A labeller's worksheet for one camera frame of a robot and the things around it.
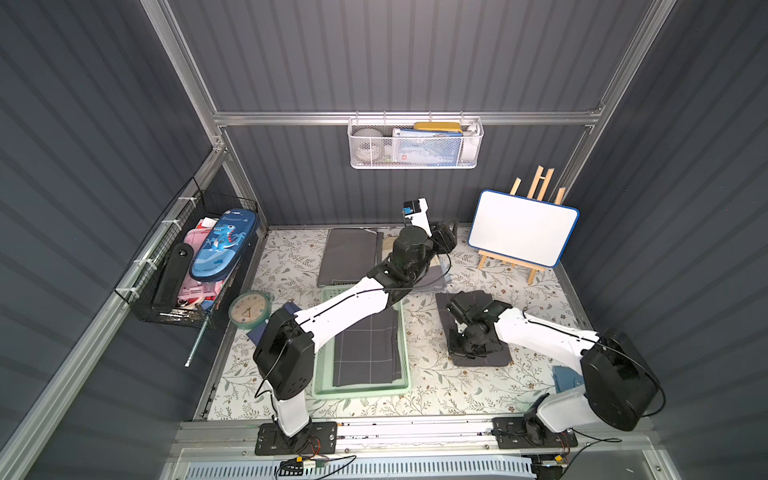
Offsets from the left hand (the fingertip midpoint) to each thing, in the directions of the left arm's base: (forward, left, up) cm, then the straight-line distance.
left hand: (460, 225), depth 72 cm
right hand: (-19, -2, -33) cm, 38 cm away
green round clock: (-3, +63, -35) cm, 72 cm away
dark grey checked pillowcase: (-17, +23, -35) cm, 45 cm away
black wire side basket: (-17, +60, -8) cm, 63 cm away
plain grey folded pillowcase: (+22, +33, -38) cm, 55 cm away
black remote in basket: (-13, +64, -2) cm, 66 cm away
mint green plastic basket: (-22, +36, -36) cm, 55 cm away
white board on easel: (+12, -25, -15) cm, 32 cm away
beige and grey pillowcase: (+10, +1, -35) cm, 37 cm away
